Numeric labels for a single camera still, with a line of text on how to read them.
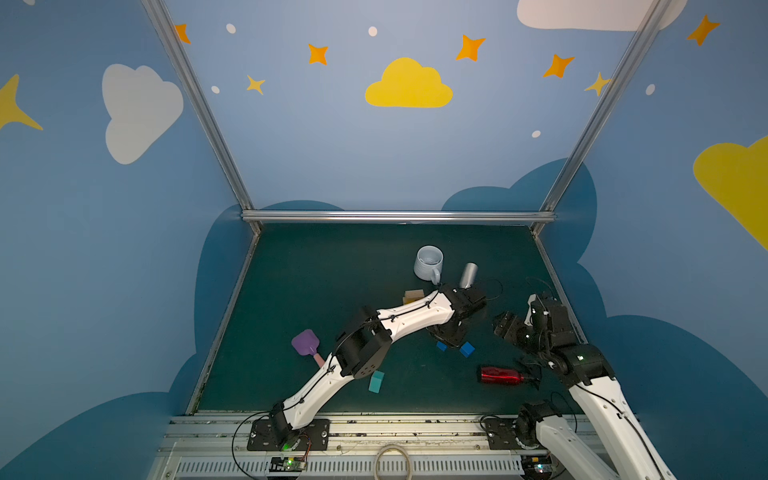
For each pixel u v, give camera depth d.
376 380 0.82
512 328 0.69
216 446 0.75
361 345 0.55
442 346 0.83
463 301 0.66
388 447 0.72
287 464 0.70
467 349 0.88
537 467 0.71
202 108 0.85
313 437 0.74
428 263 1.08
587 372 0.50
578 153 0.98
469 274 1.04
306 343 0.88
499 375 0.81
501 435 0.75
